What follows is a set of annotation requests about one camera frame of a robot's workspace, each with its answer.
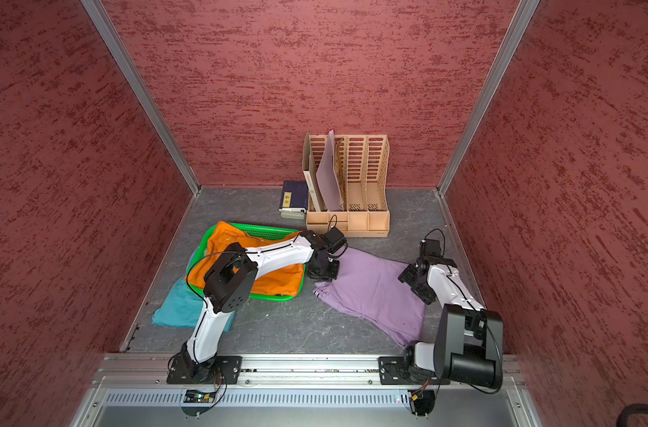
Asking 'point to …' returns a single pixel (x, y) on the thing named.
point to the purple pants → (369, 289)
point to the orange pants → (236, 268)
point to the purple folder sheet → (327, 176)
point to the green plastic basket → (285, 298)
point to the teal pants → (182, 307)
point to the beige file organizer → (363, 165)
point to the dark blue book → (295, 195)
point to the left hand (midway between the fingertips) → (328, 282)
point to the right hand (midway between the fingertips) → (409, 288)
